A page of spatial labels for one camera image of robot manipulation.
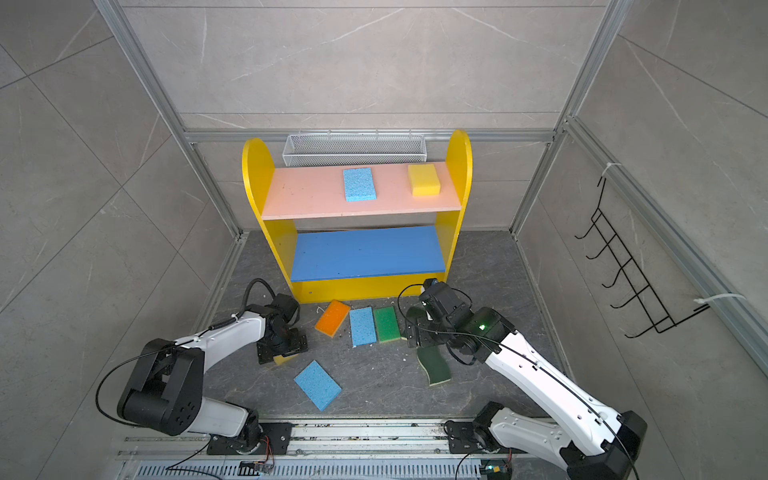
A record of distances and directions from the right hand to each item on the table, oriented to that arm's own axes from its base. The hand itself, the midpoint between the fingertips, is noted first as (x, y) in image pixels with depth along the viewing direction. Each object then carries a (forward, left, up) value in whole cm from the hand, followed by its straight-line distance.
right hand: (422, 324), depth 74 cm
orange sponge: (+12, +27, -18) cm, 34 cm away
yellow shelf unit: (+36, +19, -2) cm, 41 cm away
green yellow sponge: (+9, +9, -17) cm, 21 cm away
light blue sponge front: (-10, +28, -17) cm, 34 cm away
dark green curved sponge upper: (+13, 0, -18) cm, 22 cm away
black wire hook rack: (+9, -48, +13) cm, 51 cm away
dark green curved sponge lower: (-4, -4, -17) cm, 18 cm away
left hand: (+3, +38, -17) cm, 42 cm away
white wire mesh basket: (+56, +32, +16) cm, 67 cm away
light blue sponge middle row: (+9, +17, -18) cm, 26 cm away
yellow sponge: (-2, +40, -15) cm, 43 cm away
